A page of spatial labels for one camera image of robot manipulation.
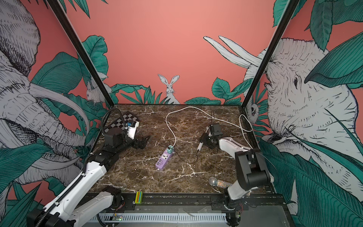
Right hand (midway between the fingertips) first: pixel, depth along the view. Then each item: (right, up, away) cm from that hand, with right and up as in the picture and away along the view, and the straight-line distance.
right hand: (201, 137), depth 94 cm
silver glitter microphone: (+5, -23, -16) cm, 28 cm away
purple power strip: (-24, -13, -6) cm, 28 cm away
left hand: (-34, +6, -16) cm, 38 cm away
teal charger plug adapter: (-20, -7, -6) cm, 23 cm away
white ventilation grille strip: (-22, -38, -23) cm, 49 cm away
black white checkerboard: (-60, +10, +10) cm, 62 cm away
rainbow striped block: (-35, -29, -20) cm, 50 cm away
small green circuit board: (-45, -37, -24) cm, 63 cm away
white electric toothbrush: (0, -4, +1) cm, 5 cm away
